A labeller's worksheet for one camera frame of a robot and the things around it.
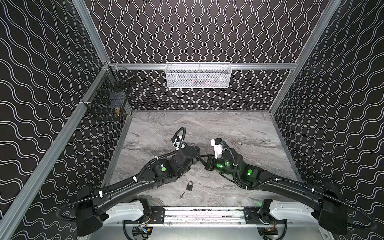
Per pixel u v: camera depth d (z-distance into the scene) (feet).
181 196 2.68
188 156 1.68
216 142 2.20
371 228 1.26
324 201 1.35
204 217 2.46
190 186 2.74
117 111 2.69
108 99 3.02
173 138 2.02
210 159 2.08
